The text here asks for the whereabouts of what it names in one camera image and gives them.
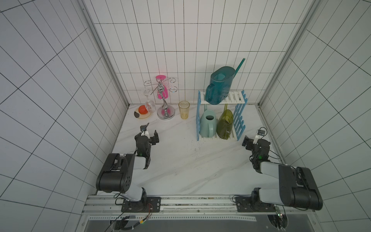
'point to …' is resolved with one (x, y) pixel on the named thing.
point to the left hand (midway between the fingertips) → (148, 133)
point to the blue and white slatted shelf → (239, 97)
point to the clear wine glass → (150, 106)
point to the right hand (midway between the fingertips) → (249, 135)
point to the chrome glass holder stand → (165, 111)
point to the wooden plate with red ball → (143, 112)
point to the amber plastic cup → (184, 106)
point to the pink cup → (164, 94)
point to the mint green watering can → (208, 123)
